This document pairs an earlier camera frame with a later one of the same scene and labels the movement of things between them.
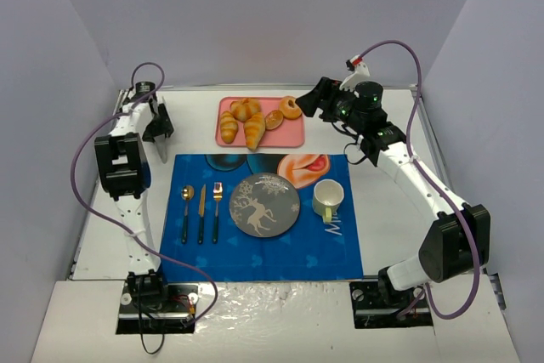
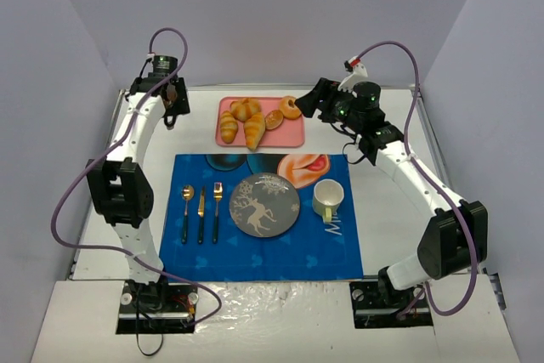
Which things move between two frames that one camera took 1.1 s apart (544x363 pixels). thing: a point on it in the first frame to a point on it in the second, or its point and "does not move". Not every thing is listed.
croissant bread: x=254 y=128 does not move
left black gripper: x=159 y=128 to x=179 y=97
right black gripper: x=322 y=96 does not move
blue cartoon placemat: x=198 y=233 does not move
